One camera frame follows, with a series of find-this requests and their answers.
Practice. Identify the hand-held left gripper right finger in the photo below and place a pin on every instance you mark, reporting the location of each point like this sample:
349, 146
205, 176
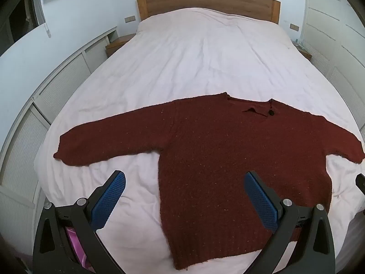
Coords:
261, 202

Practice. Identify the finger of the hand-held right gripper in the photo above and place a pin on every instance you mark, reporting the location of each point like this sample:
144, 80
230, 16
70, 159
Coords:
361, 184

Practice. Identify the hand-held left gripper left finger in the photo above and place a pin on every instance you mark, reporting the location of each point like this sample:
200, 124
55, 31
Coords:
109, 202

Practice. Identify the dark red knit sweater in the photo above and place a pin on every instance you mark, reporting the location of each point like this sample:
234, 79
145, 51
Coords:
216, 159

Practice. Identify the white low slatted cabinet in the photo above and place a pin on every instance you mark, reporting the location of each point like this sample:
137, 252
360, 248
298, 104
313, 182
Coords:
60, 85

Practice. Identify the wooden nightstand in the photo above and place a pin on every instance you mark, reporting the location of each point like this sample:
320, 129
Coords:
115, 45
305, 52

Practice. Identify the white wardrobe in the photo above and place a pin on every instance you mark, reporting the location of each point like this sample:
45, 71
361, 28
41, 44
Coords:
333, 34

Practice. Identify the bed with white sheet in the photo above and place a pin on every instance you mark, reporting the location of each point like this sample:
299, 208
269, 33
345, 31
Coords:
199, 60

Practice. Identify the wooden headboard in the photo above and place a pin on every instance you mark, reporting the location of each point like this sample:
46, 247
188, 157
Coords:
208, 2

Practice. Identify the wall switch plate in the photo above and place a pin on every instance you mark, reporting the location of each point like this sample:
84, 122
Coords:
294, 26
129, 19

